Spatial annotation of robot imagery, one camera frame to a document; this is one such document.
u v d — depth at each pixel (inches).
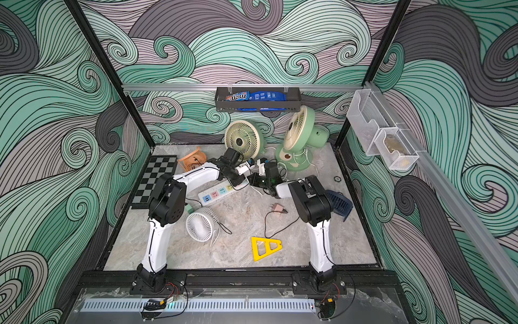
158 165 41.9
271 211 35.5
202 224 30.8
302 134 33.6
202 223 30.8
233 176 34.4
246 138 40.8
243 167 35.3
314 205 21.8
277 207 36.3
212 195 37.5
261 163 37.4
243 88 36.3
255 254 31.3
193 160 41.0
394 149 25.8
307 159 42.4
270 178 32.7
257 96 36.3
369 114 36.6
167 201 22.0
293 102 36.4
